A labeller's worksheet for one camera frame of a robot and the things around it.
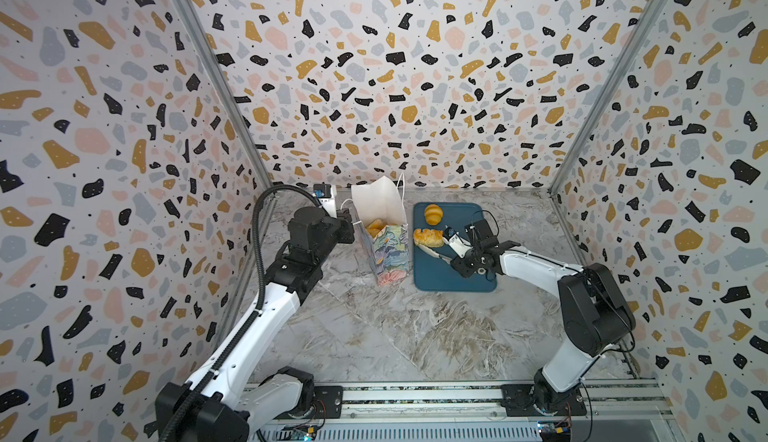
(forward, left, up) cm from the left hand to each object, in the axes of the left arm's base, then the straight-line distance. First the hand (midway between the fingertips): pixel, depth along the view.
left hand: (348, 204), depth 74 cm
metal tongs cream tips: (+3, -24, -28) cm, 37 cm away
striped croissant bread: (+10, -5, -22) cm, 24 cm away
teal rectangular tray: (-3, -23, -31) cm, 39 cm away
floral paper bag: (-3, -9, -18) cm, 21 cm away
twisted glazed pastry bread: (+10, -23, -29) cm, 38 cm away
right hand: (+2, -31, -25) cm, 40 cm away
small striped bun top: (+21, -25, -29) cm, 44 cm away
